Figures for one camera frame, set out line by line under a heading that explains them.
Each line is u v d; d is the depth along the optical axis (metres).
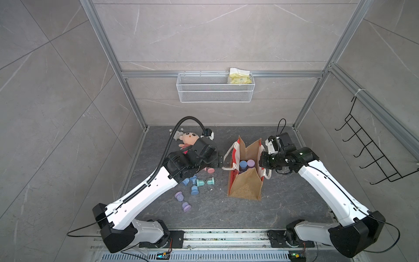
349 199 0.42
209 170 0.94
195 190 0.86
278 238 0.73
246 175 0.73
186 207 0.80
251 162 0.88
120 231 0.39
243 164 0.88
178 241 0.73
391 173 0.58
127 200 0.39
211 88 1.01
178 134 1.10
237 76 0.86
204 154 0.48
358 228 0.37
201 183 0.90
